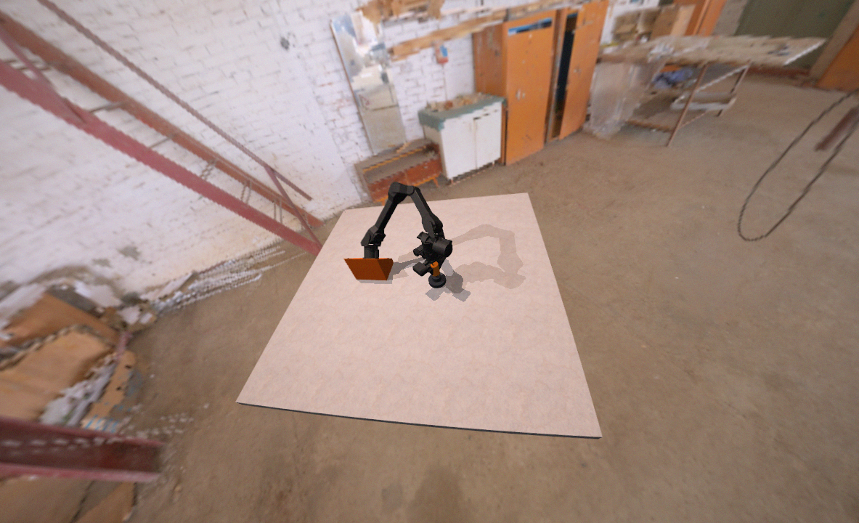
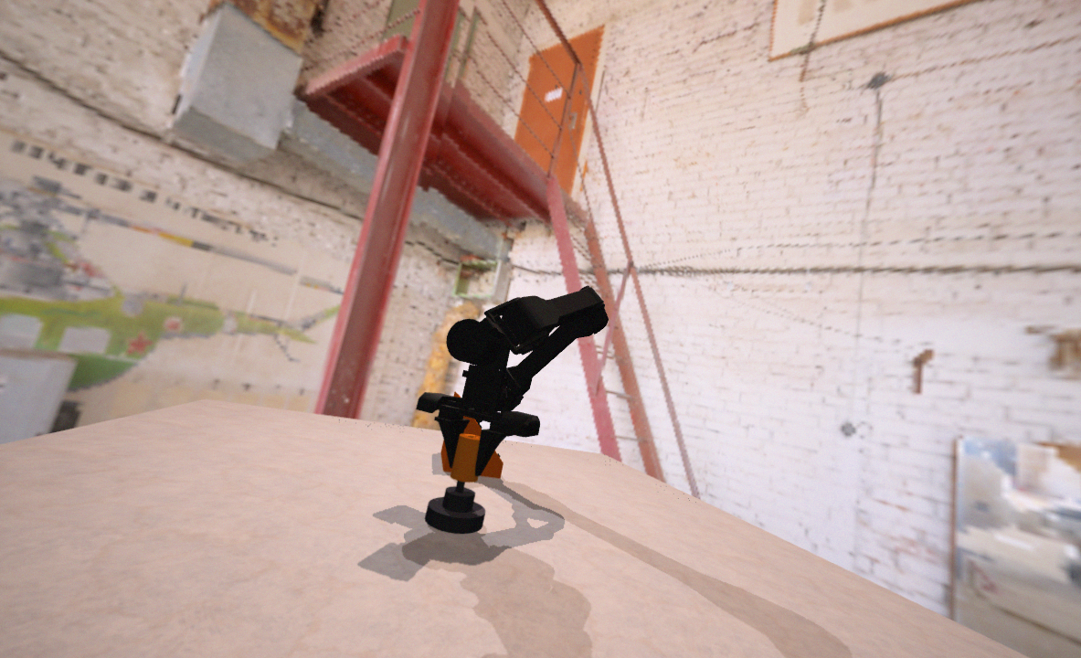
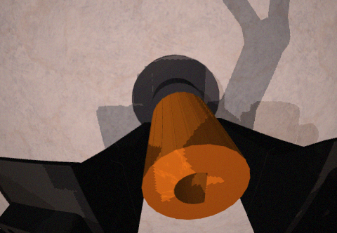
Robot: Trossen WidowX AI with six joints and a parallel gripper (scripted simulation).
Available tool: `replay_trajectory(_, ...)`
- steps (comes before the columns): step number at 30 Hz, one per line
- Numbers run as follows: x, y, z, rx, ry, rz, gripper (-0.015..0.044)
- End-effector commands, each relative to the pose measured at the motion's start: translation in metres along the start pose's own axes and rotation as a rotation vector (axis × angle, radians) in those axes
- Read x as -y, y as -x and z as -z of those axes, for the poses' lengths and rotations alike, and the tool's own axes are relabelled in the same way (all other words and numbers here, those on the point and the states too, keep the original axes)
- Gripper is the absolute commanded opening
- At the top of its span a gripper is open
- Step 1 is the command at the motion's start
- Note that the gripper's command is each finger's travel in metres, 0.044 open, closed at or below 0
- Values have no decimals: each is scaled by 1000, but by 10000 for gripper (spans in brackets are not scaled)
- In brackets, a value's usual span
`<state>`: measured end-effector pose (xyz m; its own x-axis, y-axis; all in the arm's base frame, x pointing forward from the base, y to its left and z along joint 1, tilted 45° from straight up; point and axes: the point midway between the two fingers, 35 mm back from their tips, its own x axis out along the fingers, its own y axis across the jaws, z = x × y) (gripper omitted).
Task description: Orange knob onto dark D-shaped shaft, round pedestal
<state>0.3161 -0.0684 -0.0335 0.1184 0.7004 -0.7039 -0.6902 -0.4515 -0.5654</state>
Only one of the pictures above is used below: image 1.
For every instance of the dark grey round pedestal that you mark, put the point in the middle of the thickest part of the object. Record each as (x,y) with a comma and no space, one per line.
(437,281)

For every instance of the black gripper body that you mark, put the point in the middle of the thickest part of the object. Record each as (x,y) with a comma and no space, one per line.
(430,257)

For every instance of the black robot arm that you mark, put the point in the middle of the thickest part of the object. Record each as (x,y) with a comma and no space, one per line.
(434,240)

